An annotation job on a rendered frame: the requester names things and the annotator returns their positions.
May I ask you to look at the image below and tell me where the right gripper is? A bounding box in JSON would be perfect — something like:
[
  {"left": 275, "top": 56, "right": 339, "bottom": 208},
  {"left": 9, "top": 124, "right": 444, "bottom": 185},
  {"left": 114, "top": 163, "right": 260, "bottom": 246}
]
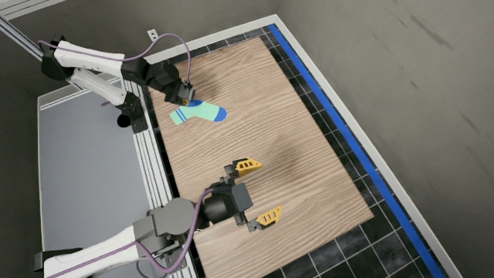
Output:
[{"left": 204, "top": 158, "right": 282, "bottom": 232}]

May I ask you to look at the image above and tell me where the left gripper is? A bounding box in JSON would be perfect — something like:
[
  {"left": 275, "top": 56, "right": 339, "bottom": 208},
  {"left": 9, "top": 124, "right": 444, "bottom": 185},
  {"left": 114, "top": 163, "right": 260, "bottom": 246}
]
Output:
[{"left": 159, "top": 77, "right": 190, "bottom": 106}]

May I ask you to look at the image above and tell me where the mint green sock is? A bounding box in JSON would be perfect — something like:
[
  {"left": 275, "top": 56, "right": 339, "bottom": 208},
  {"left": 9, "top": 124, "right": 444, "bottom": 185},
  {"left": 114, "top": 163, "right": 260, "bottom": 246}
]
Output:
[{"left": 169, "top": 100, "right": 226, "bottom": 125}]

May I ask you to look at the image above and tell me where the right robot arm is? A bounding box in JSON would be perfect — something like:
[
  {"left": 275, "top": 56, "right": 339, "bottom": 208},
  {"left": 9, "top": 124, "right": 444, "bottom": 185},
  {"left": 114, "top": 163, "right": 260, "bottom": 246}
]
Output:
[{"left": 32, "top": 178, "right": 253, "bottom": 278}]

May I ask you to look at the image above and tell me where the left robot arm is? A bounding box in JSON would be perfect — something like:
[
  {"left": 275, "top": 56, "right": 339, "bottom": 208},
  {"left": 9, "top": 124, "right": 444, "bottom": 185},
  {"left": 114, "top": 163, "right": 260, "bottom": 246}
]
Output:
[{"left": 41, "top": 34, "right": 195, "bottom": 134}]

